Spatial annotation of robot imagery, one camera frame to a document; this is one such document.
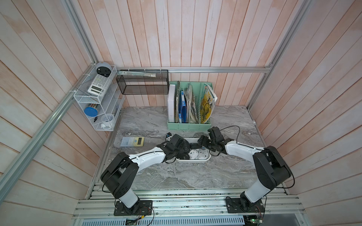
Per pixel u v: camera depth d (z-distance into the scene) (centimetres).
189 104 93
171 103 92
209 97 98
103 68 80
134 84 106
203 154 90
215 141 73
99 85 77
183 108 96
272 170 46
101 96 74
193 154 90
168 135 83
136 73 91
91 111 76
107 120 83
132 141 98
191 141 96
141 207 73
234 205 73
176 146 70
